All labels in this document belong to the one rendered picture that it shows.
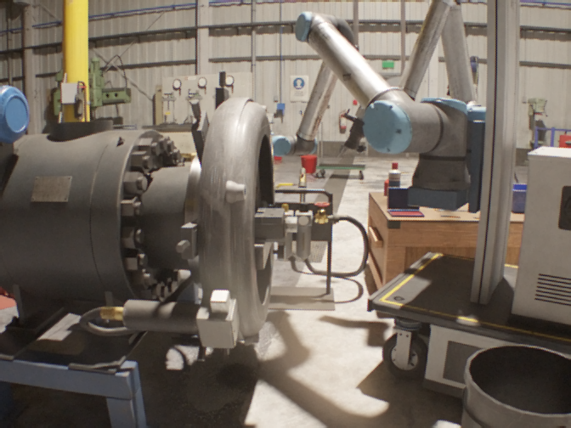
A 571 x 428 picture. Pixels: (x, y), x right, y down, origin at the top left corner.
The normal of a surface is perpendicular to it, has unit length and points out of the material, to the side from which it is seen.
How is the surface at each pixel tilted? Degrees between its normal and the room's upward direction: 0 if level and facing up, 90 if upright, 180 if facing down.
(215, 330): 112
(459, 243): 90
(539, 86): 90
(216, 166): 57
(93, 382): 90
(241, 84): 90
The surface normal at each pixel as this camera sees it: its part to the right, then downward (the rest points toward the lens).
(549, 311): -0.59, 0.17
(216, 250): -0.05, 0.18
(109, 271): -0.06, 0.52
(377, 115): -0.85, 0.16
